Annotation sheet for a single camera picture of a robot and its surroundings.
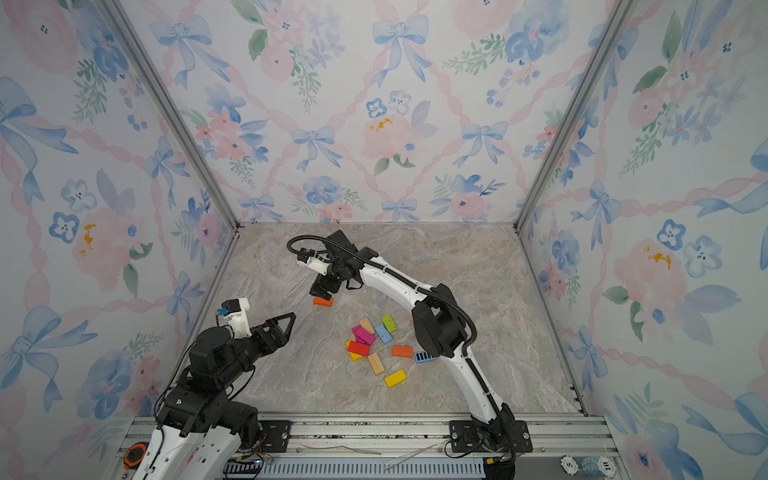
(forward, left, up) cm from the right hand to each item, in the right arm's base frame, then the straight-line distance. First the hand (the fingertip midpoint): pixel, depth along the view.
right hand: (322, 275), depth 93 cm
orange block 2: (-19, -25, -12) cm, 34 cm away
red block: (-19, -12, -10) cm, 25 cm away
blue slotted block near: (-22, -31, -10) cm, 39 cm away
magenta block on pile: (-16, -13, -9) cm, 23 cm away
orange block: (-4, +1, -10) cm, 11 cm away
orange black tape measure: (-46, +38, -7) cm, 60 cm away
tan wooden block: (-11, -13, -10) cm, 20 cm away
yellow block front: (-28, -23, -11) cm, 38 cm away
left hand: (-20, +4, +9) cm, 22 cm away
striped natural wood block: (-23, -17, -10) cm, 31 cm away
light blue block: (-15, -19, -10) cm, 26 cm away
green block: (-11, -21, -10) cm, 26 cm away
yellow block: (-22, -11, -10) cm, 26 cm away
